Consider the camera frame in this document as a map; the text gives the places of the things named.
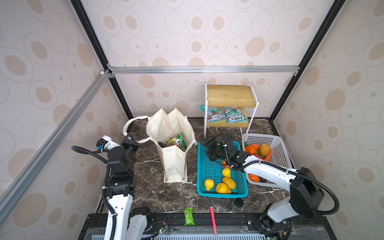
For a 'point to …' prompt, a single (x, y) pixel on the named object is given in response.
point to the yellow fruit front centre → (222, 188)
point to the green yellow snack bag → (178, 141)
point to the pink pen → (213, 220)
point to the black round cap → (238, 202)
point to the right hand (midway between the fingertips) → (200, 145)
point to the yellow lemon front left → (209, 184)
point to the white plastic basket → (279, 154)
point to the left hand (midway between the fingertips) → (135, 130)
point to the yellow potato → (264, 149)
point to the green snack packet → (189, 218)
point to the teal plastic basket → (209, 175)
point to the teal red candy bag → (214, 114)
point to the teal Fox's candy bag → (234, 115)
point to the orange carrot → (267, 158)
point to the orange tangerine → (224, 162)
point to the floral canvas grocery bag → (160, 127)
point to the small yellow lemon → (226, 172)
